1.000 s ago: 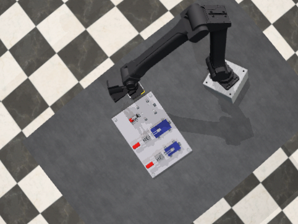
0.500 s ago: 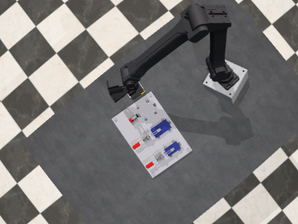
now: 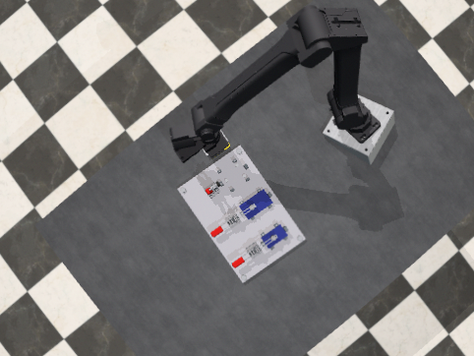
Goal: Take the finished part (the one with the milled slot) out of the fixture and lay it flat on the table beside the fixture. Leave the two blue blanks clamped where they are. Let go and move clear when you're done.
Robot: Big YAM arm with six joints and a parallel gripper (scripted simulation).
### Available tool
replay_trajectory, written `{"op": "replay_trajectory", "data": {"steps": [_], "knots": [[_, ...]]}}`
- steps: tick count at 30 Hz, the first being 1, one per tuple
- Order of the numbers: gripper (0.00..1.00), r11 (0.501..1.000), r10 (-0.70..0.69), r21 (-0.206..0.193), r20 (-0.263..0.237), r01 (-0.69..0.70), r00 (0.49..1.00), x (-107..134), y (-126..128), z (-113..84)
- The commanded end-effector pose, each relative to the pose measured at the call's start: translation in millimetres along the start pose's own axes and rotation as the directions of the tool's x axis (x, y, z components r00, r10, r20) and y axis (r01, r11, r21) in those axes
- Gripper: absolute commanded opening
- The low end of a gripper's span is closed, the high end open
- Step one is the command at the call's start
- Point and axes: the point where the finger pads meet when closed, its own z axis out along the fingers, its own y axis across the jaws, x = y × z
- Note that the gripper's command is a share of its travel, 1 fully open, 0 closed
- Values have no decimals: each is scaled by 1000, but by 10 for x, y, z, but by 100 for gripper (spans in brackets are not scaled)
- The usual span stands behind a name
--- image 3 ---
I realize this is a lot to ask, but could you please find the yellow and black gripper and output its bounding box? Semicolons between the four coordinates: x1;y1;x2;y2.
206;130;230;158

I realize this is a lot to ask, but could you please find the blue rectangular block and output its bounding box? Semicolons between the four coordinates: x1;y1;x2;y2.
261;224;287;248
239;190;272;219

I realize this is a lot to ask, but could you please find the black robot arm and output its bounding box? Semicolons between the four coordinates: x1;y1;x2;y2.
170;5;381;163

